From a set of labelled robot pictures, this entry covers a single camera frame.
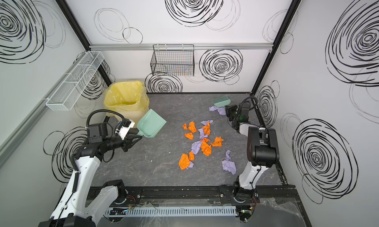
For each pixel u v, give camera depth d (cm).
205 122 102
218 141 92
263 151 49
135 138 71
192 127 99
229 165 83
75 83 72
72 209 39
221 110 106
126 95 98
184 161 85
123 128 63
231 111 87
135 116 85
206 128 97
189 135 96
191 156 87
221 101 102
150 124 79
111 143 62
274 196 74
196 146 91
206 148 89
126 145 65
